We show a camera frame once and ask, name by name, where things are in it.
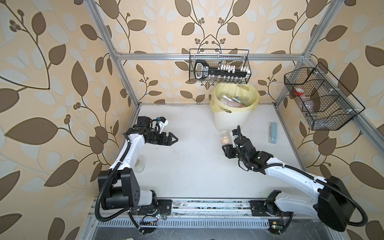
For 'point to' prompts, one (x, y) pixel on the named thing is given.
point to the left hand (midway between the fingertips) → (171, 138)
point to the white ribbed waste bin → (228, 121)
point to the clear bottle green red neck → (244, 100)
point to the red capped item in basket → (299, 91)
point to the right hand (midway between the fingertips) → (227, 147)
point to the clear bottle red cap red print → (231, 101)
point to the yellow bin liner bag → (242, 90)
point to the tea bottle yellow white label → (225, 135)
